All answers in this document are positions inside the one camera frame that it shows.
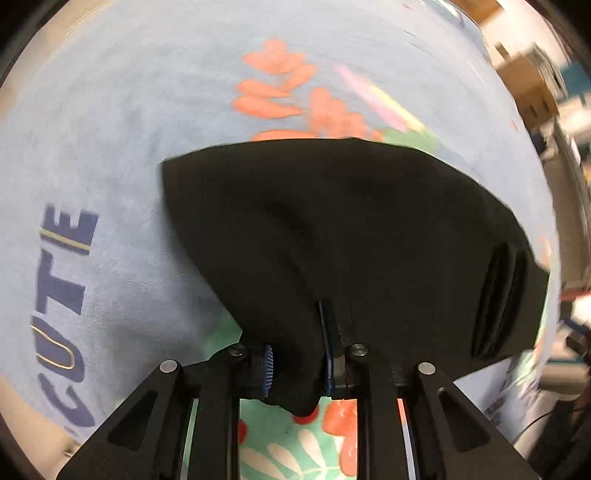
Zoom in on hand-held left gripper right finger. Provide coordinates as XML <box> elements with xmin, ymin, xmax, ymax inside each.
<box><xmin>318</xmin><ymin>300</ymin><xmax>542</xmax><ymax>480</ymax></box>

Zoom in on black pants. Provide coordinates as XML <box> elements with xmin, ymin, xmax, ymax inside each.
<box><xmin>161</xmin><ymin>137</ymin><xmax>551</xmax><ymax>419</ymax></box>

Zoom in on brown cardboard box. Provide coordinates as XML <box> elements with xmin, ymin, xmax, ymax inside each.
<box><xmin>494</xmin><ymin>44</ymin><xmax>561</xmax><ymax>131</ymax></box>

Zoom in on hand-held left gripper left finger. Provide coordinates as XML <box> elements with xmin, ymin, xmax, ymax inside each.
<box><xmin>55</xmin><ymin>343</ymin><xmax>278</xmax><ymax>480</ymax></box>

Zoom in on blue printed bedsheet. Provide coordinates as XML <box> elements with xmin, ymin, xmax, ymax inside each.
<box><xmin>0</xmin><ymin>0</ymin><xmax>563</xmax><ymax>480</ymax></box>

